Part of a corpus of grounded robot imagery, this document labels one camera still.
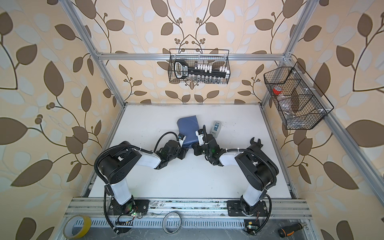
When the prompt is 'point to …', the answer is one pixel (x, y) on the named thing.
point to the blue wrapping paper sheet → (188, 126)
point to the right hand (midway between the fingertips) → (192, 146)
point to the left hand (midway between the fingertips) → (186, 145)
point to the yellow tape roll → (69, 222)
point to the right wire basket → (300, 103)
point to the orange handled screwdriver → (289, 230)
